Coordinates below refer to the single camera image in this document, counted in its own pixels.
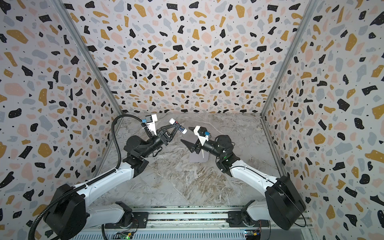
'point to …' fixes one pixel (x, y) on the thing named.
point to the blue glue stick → (181, 128)
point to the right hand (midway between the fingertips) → (184, 132)
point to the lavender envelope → (198, 158)
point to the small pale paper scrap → (258, 128)
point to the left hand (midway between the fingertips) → (178, 124)
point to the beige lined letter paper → (202, 153)
